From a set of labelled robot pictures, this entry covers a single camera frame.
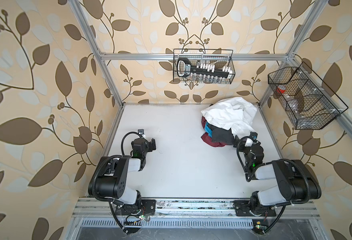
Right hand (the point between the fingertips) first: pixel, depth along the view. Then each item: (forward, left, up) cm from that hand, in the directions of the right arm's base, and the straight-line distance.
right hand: (245, 138), depth 90 cm
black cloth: (+3, +15, 0) cm, 16 cm away
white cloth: (+16, +5, +5) cm, 17 cm away
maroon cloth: (+4, +21, -6) cm, 23 cm away
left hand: (+4, +62, -3) cm, 62 cm away
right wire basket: (+5, -25, +25) cm, 36 cm away
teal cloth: (+9, +21, -3) cm, 23 cm away
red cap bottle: (+21, -21, +21) cm, 36 cm away
